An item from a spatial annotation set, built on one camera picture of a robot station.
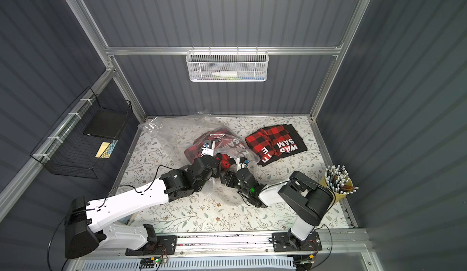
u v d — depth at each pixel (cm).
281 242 73
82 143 73
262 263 77
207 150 63
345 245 74
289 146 97
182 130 115
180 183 53
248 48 89
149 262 72
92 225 40
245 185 69
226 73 87
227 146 99
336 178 73
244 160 82
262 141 99
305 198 47
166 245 74
